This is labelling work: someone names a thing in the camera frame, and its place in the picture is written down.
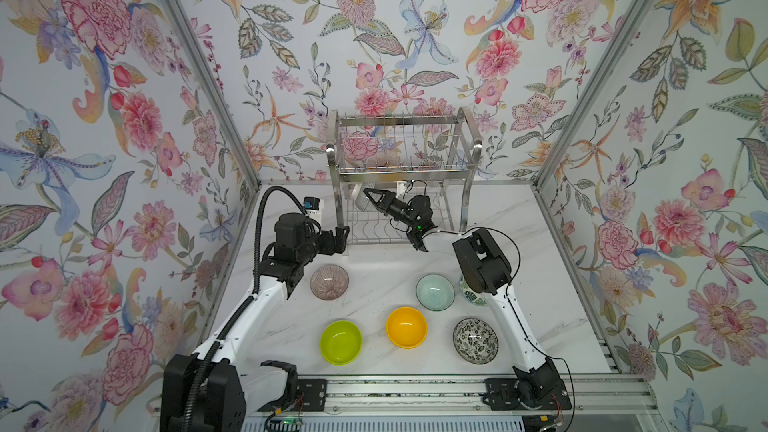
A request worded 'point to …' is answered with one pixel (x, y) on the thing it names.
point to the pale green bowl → (435, 292)
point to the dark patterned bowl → (359, 197)
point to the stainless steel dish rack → (403, 178)
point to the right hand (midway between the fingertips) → (364, 191)
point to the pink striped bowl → (329, 282)
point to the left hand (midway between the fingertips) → (338, 227)
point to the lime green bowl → (341, 343)
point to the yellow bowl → (407, 328)
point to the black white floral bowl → (475, 341)
